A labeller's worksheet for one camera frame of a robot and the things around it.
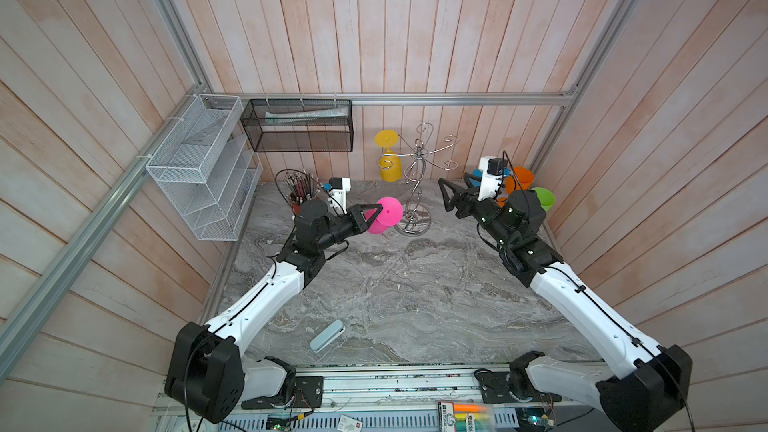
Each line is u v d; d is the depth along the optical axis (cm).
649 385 37
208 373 40
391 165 96
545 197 94
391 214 73
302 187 99
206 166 67
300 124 103
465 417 69
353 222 66
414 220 107
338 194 68
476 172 61
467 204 61
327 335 79
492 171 58
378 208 73
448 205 64
